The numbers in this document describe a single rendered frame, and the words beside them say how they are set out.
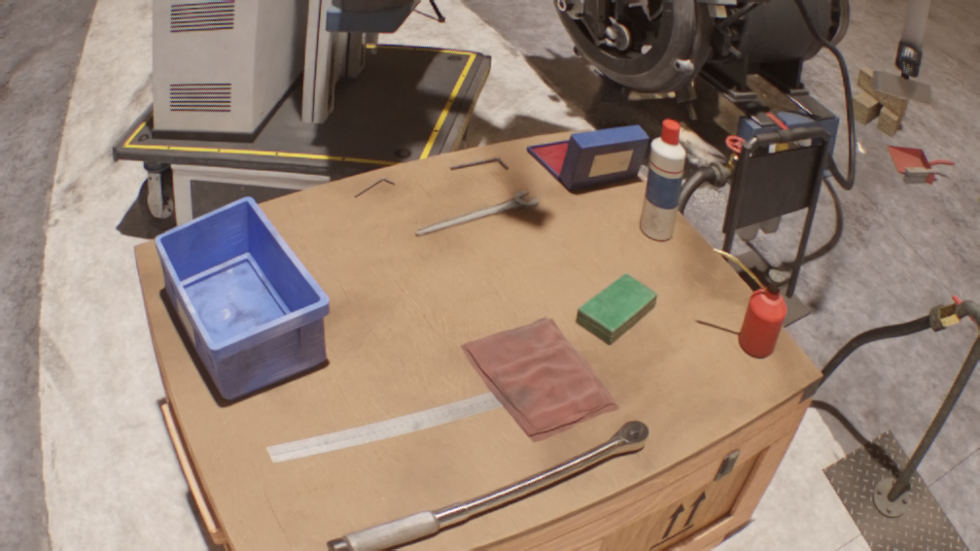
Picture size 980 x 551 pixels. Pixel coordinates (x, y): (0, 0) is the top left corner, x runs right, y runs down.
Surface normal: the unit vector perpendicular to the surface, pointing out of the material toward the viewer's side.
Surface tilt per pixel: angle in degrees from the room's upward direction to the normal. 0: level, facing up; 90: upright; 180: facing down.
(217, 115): 90
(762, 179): 90
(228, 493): 0
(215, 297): 0
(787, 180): 90
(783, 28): 95
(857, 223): 0
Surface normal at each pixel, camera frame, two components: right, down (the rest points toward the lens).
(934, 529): 0.07, -0.77
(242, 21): -0.18, 0.62
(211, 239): 0.57, 0.55
